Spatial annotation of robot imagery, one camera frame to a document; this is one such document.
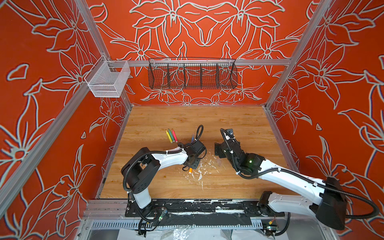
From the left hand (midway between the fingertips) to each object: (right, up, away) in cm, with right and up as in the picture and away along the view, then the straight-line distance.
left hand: (193, 161), depth 89 cm
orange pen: (-2, -4, -4) cm, 6 cm away
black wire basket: (-1, +56, +9) cm, 57 cm away
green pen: (-14, +13, +11) cm, 22 cm away
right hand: (+14, +13, -10) cm, 22 cm away
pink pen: (-12, +15, +12) cm, 22 cm away
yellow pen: (-17, +14, +11) cm, 25 cm away
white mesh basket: (-55, +52, +3) cm, 76 cm away
